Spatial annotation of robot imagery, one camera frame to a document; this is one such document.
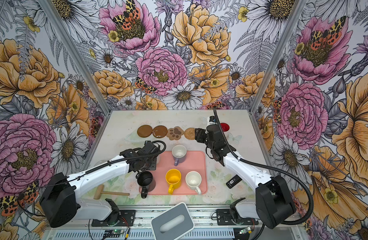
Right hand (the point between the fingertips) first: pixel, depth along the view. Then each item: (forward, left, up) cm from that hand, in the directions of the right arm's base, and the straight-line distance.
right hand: (199, 134), depth 85 cm
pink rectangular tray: (-7, +2, -19) cm, 20 cm away
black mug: (-20, +30, -18) cm, 40 cm away
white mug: (-19, +4, -17) cm, 26 cm away
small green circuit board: (-42, +41, -18) cm, 62 cm away
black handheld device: (-21, -18, -16) cm, 32 cm away
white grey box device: (-39, +14, -18) cm, 45 cm away
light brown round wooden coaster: (+17, +37, -17) cm, 44 cm away
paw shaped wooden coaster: (+15, +15, -18) cm, 28 cm away
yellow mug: (-17, +15, -17) cm, 29 cm away
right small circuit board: (-43, -20, -19) cm, 51 cm away
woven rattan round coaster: (+15, +5, -19) cm, 24 cm away
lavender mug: (-2, +12, -17) cm, 21 cm away
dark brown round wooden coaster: (+16, +26, -17) cm, 35 cm away
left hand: (-14, +28, -10) cm, 33 cm away
